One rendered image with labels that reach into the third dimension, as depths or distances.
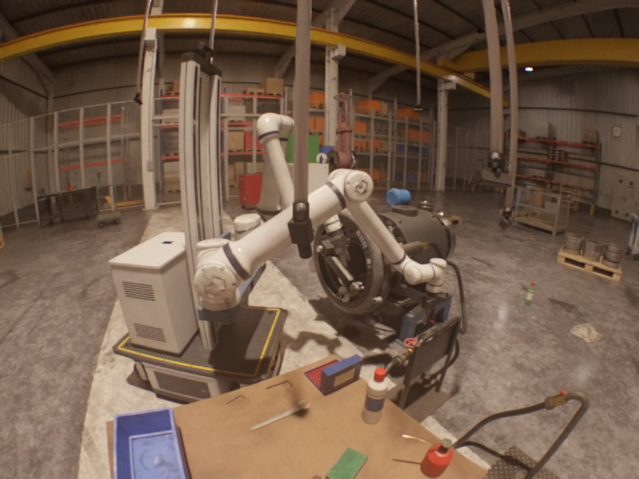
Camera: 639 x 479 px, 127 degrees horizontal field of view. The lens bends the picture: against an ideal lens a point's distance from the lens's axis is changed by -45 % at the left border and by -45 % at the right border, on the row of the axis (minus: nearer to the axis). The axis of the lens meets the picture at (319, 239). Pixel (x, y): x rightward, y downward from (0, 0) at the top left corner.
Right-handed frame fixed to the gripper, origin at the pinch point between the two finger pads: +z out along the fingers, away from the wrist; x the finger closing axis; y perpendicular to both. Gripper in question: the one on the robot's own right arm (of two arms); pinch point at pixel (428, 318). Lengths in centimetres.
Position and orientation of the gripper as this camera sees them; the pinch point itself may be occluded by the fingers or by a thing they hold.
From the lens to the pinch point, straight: 161.1
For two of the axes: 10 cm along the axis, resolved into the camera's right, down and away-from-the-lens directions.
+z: -0.1, 9.6, 2.8
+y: -5.5, -2.4, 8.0
